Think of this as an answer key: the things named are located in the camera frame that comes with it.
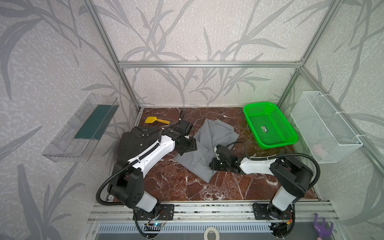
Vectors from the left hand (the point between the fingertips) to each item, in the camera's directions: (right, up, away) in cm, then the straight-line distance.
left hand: (195, 144), depth 84 cm
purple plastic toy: (+59, -37, -16) cm, 72 cm away
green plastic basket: (+52, +10, +24) cm, 59 cm away
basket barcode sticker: (+50, +7, +24) cm, 55 cm away
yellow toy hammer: (-34, +14, +26) cm, 45 cm away
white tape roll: (+11, -39, -17) cm, 44 cm away
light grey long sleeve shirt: (+10, +4, +18) cm, 21 cm away
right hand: (+8, -11, +6) cm, 15 cm away
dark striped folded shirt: (-38, +2, +12) cm, 39 cm away
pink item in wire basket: (+62, -1, -10) cm, 63 cm away
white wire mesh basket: (+57, +7, -22) cm, 62 cm away
